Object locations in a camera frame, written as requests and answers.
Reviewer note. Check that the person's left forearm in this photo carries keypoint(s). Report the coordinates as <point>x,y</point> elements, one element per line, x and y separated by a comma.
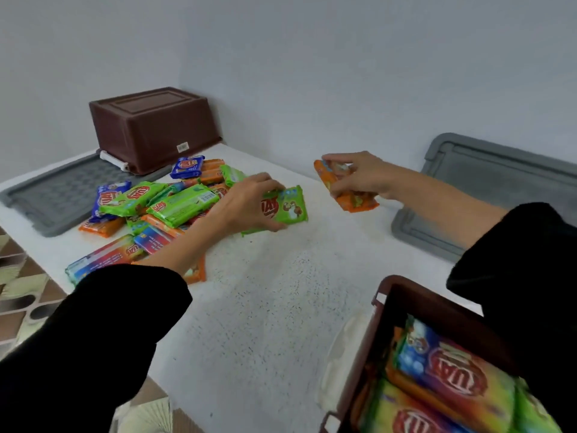
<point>185,248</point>

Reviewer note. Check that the green snack packet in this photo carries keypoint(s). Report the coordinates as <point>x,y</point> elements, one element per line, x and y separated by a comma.
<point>290,207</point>

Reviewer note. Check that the pile of colourful soap packets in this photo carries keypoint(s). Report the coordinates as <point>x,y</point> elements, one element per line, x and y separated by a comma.
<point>180,205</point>

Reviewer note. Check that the neat stack of snack packets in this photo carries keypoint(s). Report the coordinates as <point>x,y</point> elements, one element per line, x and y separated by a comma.
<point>451,369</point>

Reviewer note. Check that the brown plastic box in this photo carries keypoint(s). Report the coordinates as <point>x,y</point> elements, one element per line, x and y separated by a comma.
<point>428,302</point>

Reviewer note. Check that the grey plastic lid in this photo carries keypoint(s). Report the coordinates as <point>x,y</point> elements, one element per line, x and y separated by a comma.
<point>54,198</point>
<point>496,175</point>

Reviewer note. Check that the person's right forearm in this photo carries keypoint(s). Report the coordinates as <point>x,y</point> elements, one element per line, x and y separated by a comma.
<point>442,202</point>

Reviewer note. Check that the person's left hand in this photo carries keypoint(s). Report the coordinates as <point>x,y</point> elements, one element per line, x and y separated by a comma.
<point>243,207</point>

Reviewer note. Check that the person's right hand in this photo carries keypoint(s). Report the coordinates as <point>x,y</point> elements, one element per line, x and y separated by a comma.
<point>369,175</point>

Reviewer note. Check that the brown storage box with sticker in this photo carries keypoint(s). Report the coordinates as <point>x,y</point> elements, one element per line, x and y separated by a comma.
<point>148,126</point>

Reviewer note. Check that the orange snack packet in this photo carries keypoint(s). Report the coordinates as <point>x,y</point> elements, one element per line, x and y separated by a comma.
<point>356,202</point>

